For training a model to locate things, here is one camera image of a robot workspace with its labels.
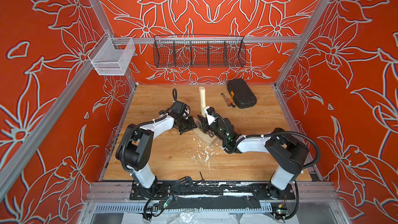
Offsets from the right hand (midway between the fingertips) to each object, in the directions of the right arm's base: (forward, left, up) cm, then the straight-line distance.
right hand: (199, 111), depth 82 cm
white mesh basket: (+30, +55, +15) cm, 65 cm away
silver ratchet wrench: (+23, -19, -17) cm, 35 cm away
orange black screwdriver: (+18, -23, -16) cm, 34 cm away
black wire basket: (+38, +1, +14) cm, 40 cm away
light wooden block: (-8, -3, -14) cm, 16 cm away
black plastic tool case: (+25, -30, -12) cm, 41 cm away
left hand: (-2, +2, -12) cm, 12 cm away
